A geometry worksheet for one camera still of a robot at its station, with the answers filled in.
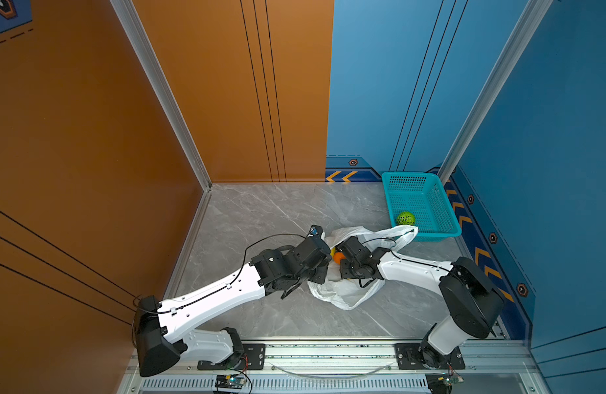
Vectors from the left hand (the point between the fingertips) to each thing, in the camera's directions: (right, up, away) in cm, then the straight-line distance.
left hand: (325, 262), depth 73 cm
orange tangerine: (+5, -2, +16) cm, 17 cm away
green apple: (+34, +12, +27) cm, 45 cm away
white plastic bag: (+8, -13, +9) cm, 18 cm away
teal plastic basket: (+47, +19, +40) cm, 65 cm away
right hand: (+8, -7, +18) cm, 21 cm away
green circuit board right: (+35, -33, -3) cm, 48 cm away
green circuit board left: (-26, -34, -2) cm, 43 cm away
